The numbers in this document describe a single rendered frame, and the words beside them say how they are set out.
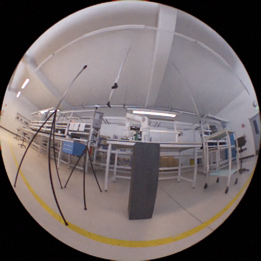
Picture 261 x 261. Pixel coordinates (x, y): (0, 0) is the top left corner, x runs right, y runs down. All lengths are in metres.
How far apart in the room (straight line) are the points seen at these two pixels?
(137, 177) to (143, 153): 0.23
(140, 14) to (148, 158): 3.40
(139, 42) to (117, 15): 1.23
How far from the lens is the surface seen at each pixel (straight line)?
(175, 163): 5.32
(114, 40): 3.23
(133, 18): 3.15
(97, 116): 2.57
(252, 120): 6.80
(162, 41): 2.75
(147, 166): 0.77
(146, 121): 0.93
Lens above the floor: 0.69
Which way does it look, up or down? 20 degrees up
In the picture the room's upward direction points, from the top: 5 degrees clockwise
